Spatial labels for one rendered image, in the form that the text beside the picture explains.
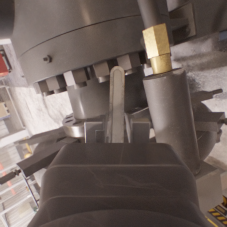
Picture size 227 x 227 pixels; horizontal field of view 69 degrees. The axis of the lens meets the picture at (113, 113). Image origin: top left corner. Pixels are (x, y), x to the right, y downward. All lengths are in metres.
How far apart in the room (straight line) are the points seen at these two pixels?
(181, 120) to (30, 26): 0.42
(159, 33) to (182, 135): 0.17
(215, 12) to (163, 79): 0.56
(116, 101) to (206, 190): 0.28
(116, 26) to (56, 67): 0.18
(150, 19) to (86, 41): 0.18
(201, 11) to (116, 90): 0.70
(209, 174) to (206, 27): 0.60
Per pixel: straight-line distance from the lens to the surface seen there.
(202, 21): 0.83
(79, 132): 0.57
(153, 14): 0.31
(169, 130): 0.30
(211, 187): 0.39
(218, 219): 1.18
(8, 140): 8.07
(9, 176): 0.57
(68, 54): 0.45
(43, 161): 0.55
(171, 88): 0.28
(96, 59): 0.43
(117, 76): 0.16
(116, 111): 0.16
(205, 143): 0.52
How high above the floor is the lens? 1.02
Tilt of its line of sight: 35 degrees down
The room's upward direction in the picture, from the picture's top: 116 degrees counter-clockwise
